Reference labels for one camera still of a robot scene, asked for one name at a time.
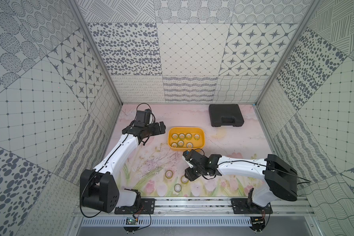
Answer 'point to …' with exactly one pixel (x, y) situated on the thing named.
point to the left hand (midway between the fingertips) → (158, 125)
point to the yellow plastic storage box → (197, 144)
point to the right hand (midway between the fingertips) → (189, 175)
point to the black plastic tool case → (225, 114)
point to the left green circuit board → (131, 221)
